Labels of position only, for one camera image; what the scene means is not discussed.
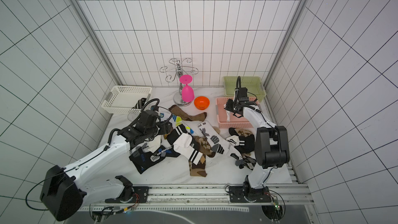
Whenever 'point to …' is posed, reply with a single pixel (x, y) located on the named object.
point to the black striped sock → (140, 103)
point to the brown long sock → (184, 115)
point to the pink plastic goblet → (187, 93)
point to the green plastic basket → (254, 84)
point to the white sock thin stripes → (152, 145)
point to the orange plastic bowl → (201, 103)
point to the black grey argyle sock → (248, 162)
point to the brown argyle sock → (202, 147)
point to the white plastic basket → (123, 98)
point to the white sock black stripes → (182, 148)
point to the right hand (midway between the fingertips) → (230, 102)
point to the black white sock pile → (243, 139)
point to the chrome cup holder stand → (181, 68)
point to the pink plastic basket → (236, 122)
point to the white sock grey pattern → (218, 145)
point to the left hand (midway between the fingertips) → (165, 128)
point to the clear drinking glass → (132, 115)
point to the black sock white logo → (143, 160)
